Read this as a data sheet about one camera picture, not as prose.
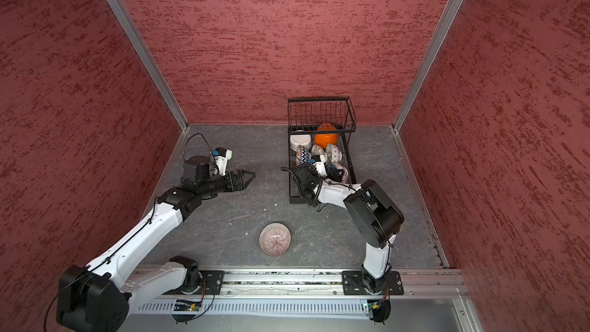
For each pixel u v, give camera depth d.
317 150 0.97
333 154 0.97
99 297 0.38
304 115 1.21
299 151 1.05
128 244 0.45
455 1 0.77
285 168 0.77
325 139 1.05
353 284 0.74
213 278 0.76
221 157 0.71
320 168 0.83
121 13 0.79
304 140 1.05
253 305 0.71
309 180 0.76
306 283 0.76
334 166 0.89
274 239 0.83
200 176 0.62
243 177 0.70
